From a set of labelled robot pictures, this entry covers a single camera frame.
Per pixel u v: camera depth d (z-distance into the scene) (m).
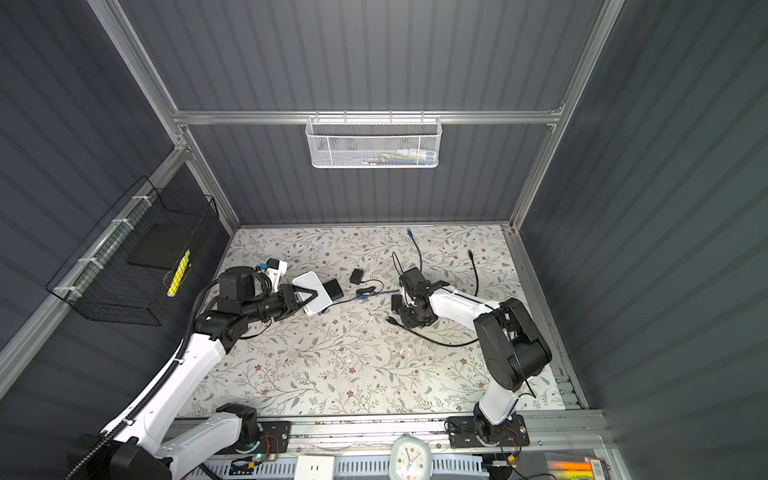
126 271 0.72
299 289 0.72
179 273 0.71
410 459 0.68
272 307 0.66
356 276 1.03
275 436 0.73
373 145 1.12
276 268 0.72
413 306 0.69
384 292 1.01
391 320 0.94
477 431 0.65
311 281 0.77
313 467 0.67
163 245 0.76
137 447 0.39
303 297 0.73
